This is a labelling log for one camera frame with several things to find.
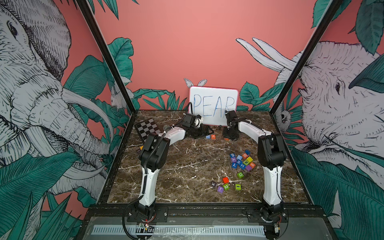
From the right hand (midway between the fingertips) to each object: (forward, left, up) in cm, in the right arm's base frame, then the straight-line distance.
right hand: (223, 133), depth 102 cm
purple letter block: (-36, +5, -4) cm, 37 cm away
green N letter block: (-35, +2, -3) cm, 35 cm away
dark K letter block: (-33, +9, -4) cm, 34 cm away
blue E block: (-1, +11, -3) cm, 11 cm away
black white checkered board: (+6, +55, -1) cm, 56 cm away
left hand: (-2, +10, +6) cm, 12 cm away
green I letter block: (-35, -5, -3) cm, 35 cm away
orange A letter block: (-1, +7, -3) cm, 8 cm away
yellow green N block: (-20, -13, -2) cm, 24 cm away
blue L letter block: (-22, -5, -4) cm, 23 cm away
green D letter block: (-28, -8, -4) cm, 29 cm away
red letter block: (-31, +2, -4) cm, 31 cm away
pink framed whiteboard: (+19, +8, +11) cm, 23 cm away
